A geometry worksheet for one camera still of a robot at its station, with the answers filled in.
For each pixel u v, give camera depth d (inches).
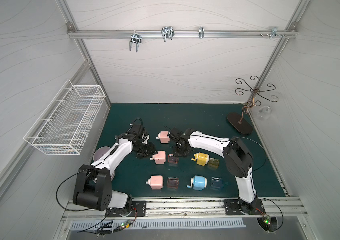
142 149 28.6
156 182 29.8
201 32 30.7
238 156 20.6
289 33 30.8
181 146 26.1
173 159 35.7
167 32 30.1
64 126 27.1
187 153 29.5
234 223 27.7
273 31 30.1
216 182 32.1
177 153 31.5
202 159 33.1
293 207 29.5
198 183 29.5
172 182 32.3
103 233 26.7
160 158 33.1
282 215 28.8
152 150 30.0
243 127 41.2
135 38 30.8
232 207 28.8
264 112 34.6
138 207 29.0
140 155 28.9
